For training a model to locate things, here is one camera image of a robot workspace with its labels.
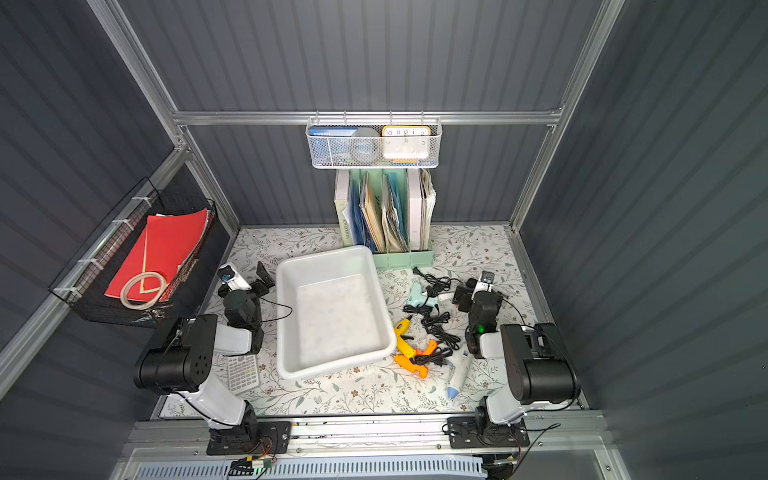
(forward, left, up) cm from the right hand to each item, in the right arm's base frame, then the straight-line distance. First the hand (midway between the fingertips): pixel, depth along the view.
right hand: (485, 286), depth 93 cm
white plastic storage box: (-5, +49, -8) cm, 50 cm away
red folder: (-4, +85, +24) cm, 89 cm away
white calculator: (-25, +71, -6) cm, 76 cm away
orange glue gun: (-22, +24, -5) cm, 33 cm away
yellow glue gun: (-18, +26, -4) cm, 32 cm away
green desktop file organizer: (+20, +30, +14) cm, 39 cm away
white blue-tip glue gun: (-24, +10, -6) cm, 27 cm away
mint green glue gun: (-1, +21, -5) cm, 21 cm away
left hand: (+1, +74, +8) cm, 74 cm away
